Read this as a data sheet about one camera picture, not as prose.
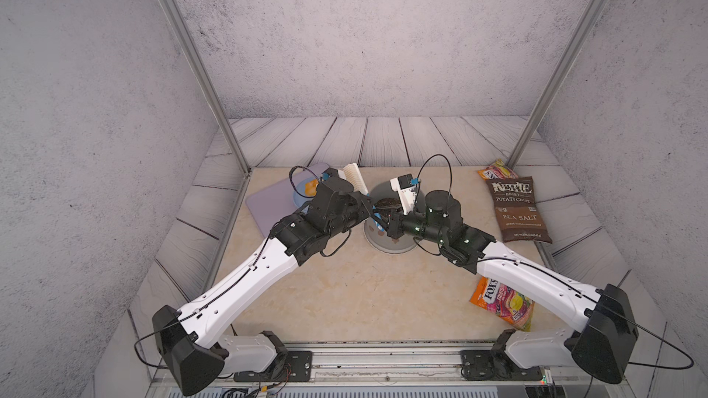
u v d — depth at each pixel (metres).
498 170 1.16
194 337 0.38
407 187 0.63
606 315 0.40
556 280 0.45
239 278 0.43
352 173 0.71
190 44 0.83
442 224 0.56
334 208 0.51
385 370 0.73
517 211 1.05
